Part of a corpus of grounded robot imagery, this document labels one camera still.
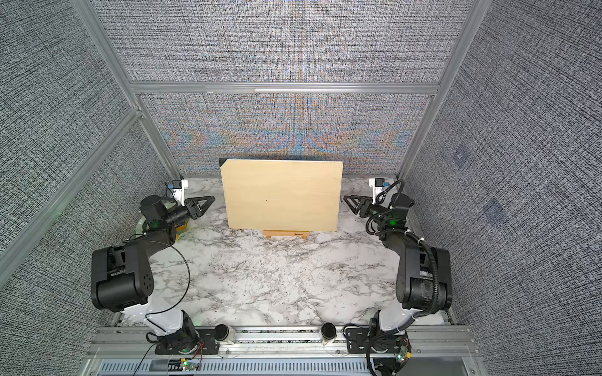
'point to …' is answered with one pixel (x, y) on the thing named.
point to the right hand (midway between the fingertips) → (348, 193)
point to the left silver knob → (224, 334)
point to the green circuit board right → (401, 356)
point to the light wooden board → (280, 194)
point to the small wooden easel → (270, 233)
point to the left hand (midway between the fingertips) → (215, 197)
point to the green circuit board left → (186, 366)
